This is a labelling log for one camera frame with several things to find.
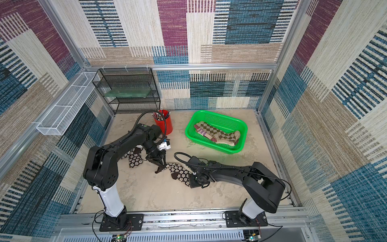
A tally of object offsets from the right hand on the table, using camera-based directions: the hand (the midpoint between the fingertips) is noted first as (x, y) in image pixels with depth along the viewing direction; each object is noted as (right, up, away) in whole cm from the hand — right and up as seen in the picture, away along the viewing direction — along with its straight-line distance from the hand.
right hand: (197, 185), depth 86 cm
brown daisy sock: (-38, +13, +8) cm, 41 cm away
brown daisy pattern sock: (-11, +6, +3) cm, 13 cm away
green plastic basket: (+15, +37, +22) cm, 46 cm away
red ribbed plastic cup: (-19, +35, +17) cm, 44 cm away
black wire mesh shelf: (-47, +58, +20) cm, 77 cm away
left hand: (-18, +11, -2) cm, 21 cm away
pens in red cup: (-23, +39, +11) cm, 47 cm away
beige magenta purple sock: (+4, +29, +19) cm, 35 cm away
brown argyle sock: (+16, +27, +14) cm, 34 cm away
